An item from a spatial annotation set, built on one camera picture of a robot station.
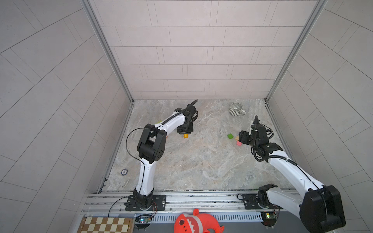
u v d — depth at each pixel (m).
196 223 0.60
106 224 0.63
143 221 0.64
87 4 0.70
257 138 0.63
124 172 0.81
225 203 0.72
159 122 0.58
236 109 1.08
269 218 0.68
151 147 0.53
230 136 0.96
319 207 0.38
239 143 0.77
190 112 0.72
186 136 0.91
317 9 0.72
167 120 0.60
